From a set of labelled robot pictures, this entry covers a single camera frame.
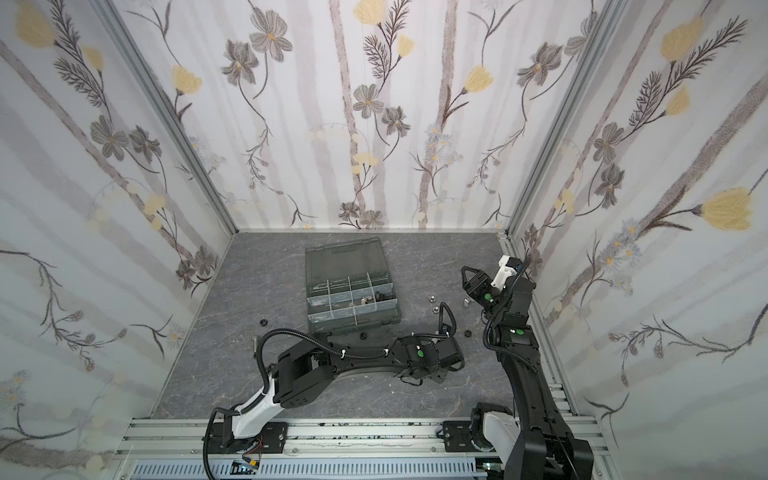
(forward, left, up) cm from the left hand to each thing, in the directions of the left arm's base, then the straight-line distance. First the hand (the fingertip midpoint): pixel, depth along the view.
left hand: (436, 362), depth 86 cm
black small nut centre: (+9, +22, -1) cm, 24 cm away
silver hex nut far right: (+22, -2, -1) cm, 22 cm away
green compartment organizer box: (+25, +27, +2) cm, 37 cm away
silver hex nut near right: (+17, -2, -1) cm, 18 cm away
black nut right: (+9, -11, 0) cm, 15 cm away
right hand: (+17, -6, +24) cm, 30 cm away
